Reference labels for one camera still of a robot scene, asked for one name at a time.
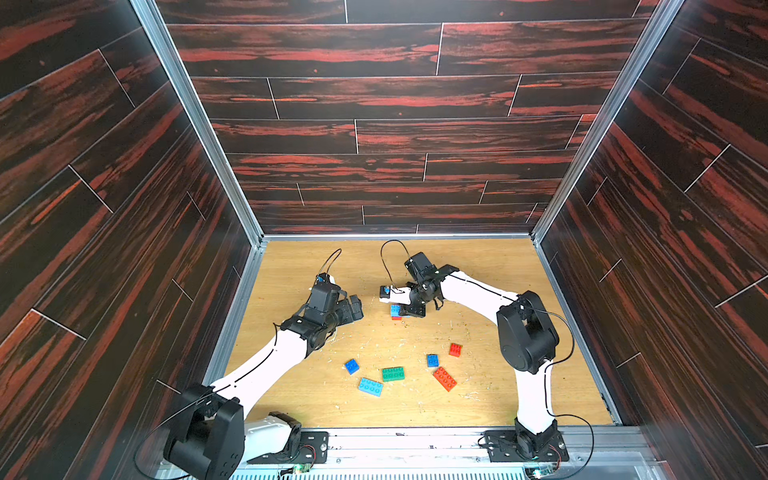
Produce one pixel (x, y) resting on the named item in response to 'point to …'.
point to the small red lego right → (455, 350)
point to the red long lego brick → (445, 379)
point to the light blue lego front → (371, 387)
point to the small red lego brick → (396, 318)
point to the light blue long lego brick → (395, 310)
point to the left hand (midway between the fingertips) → (351, 305)
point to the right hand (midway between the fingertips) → (408, 300)
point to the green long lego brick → (392, 374)
